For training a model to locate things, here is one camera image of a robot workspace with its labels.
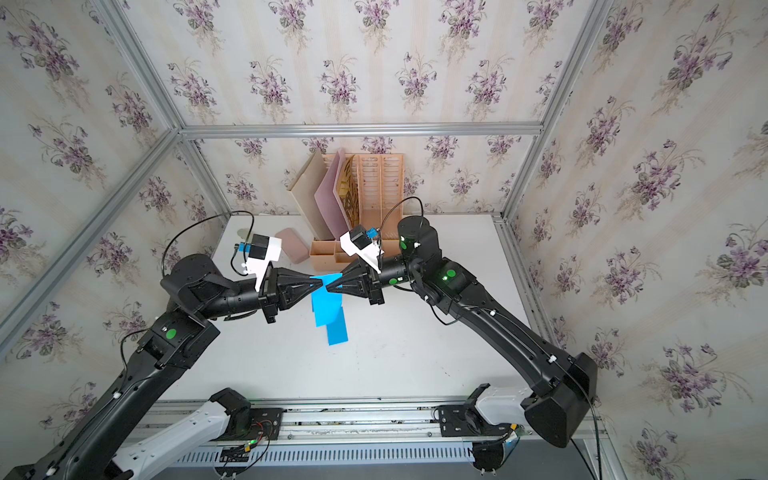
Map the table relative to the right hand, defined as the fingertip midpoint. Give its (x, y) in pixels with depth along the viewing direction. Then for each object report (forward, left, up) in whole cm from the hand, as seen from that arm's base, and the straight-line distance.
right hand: (335, 288), depth 56 cm
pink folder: (+39, +10, -12) cm, 41 cm away
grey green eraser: (+44, +46, -34) cm, 72 cm away
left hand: (-2, +2, +3) cm, 4 cm away
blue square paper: (+8, +6, -39) cm, 40 cm away
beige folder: (+40, +17, -10) cm, 45 cm away
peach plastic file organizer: (+65, -6, -39) cm, 76 cm away
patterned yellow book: (+49, +4, -18) cm, 52 cm away
